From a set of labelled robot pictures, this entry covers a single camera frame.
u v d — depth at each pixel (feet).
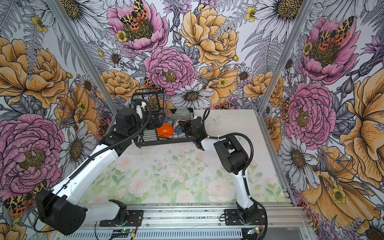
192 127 2.61
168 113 3.65
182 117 3.60
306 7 2.35
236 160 1.84
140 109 1.92
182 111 3.79
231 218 2.43
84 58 2.93
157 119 2.17
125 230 2.34
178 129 3.45
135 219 2.41
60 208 1.24
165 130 3.39
